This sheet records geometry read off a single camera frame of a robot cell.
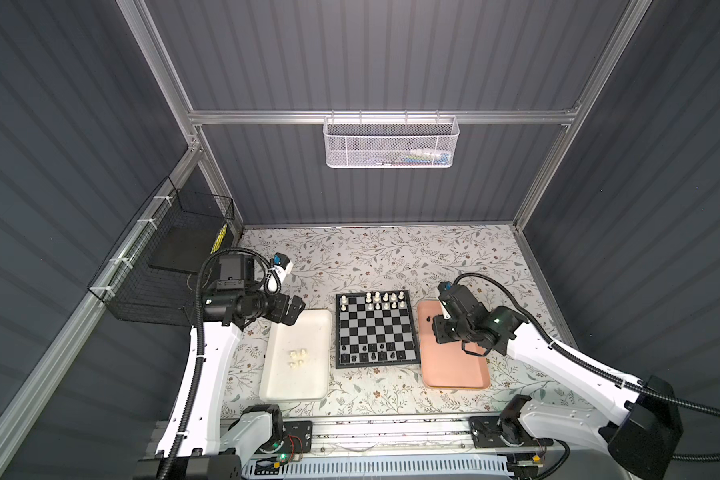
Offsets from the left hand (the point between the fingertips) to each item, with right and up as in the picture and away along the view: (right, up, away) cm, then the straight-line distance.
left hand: (284, 299), depth 74 cm
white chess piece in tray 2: (+2, -18, +12) cm, 22 cm away
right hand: (+40, -9, +6) cm, 42 cm away
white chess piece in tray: (0, -18, +11) cm, 21 cm away
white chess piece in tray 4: (+2, -19, +11) cm, 22 cm away
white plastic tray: (+1, -20, +11) cm, 22 cm away
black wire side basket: (-31, +7, -3) cm, 32 cm away
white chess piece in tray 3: (0, -20, +10) cm, 23 cm away
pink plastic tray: (+43, -20, +11) cm, 49 cm away
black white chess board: (+23, -12, +17) cm, 31 cm away
